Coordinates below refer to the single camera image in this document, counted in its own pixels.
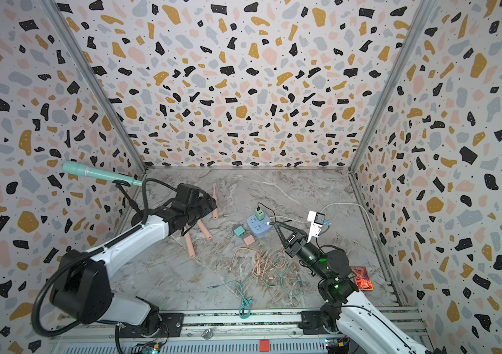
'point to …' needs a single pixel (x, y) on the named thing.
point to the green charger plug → (259, 214)
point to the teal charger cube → (239, 231)
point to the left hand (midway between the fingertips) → (215, 204)
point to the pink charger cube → (249, 240)
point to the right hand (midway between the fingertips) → (279, 228)
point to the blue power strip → (259, 228)
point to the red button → (264, 345)
